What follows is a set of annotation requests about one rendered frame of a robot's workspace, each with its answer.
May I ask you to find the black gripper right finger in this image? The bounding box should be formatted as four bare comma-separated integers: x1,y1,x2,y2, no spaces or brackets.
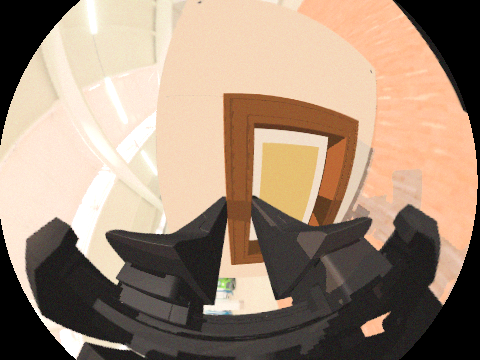
252,195,373,301

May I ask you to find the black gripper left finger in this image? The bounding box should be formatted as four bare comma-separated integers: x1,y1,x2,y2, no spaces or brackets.
105,196,228,305

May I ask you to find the brown wooden picture frame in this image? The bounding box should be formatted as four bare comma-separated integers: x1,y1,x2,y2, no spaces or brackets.
223,93,359,265

